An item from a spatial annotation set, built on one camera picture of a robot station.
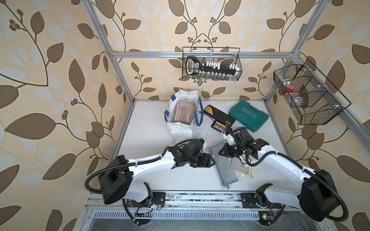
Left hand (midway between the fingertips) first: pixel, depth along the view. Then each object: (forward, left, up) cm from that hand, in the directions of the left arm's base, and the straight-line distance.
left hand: (210, 161), depth 75 cm
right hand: (+6, -6, -3) cm, 9 cm away
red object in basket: (+35, -45, +23) cm, 61 cm away
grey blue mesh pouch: (-4, -10, -8) cm, 13 cm away
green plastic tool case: (+38, -32, -7) cm, 50 cm away
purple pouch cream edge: (0, -20, -12) cm, 23 cm away
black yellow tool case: (+40, -11, -10) cm, 43 cm away
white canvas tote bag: (+18, +17, +1) cm, 25 cm away
